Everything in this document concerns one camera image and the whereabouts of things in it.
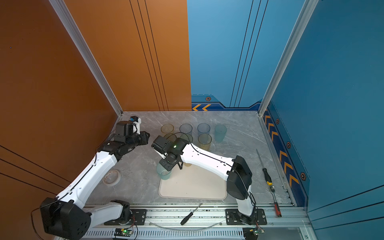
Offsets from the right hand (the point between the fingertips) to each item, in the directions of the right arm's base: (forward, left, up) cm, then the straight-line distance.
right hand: (167, 162), depth 77 cm
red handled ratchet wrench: (-21, -56, -15) cm, 62 cm away
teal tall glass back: (+27, -31, -9) cm, 42 cm away
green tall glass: (+18, -9, -2) cm, 20 cm away
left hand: (+14, +11, +7) cm, 19 cm away
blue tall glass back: (+26, -20, -4) cm, 33 cm away
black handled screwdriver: (-24, -9, -15) cm, 29 cm away
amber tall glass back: (+34, +7, -13) cm, 37 cm away
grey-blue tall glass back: (+24, -8, -1) cm, 25 cm away
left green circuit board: (-28, +20, -16) cm, 38 cm away
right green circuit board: (-29, -40, -16) cm, 52 cm away
